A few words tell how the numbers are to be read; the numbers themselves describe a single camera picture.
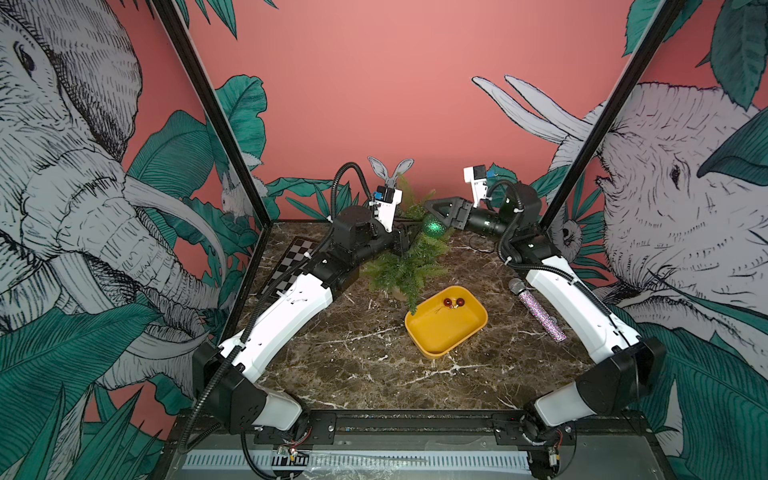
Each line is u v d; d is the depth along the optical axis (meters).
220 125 0.90
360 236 0.53
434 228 0.67
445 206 0.60
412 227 0.69
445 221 0.61
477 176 0.62
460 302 0.96
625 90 0.82
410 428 0.76
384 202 0.59
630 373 0.40
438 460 0.70
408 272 0.78
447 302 0.96
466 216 0.59
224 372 0.38
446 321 0.94
